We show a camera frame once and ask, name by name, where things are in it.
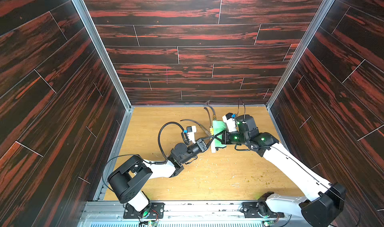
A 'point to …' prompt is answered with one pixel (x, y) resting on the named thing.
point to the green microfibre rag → (219, 126)
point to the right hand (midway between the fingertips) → (217, 134)
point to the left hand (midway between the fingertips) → (215, 140)
